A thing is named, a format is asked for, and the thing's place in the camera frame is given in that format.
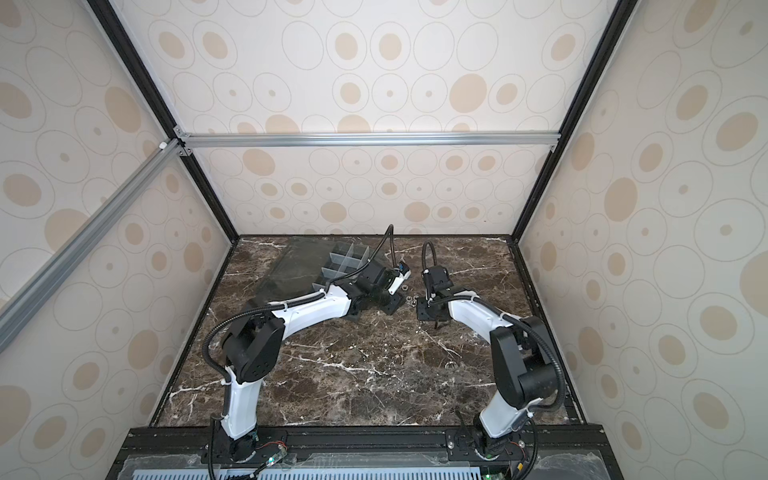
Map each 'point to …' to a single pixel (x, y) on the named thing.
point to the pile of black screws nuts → (411, 296)
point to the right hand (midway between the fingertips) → (437, 310)
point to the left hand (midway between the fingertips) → (408, 296)
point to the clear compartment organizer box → (308, 264)
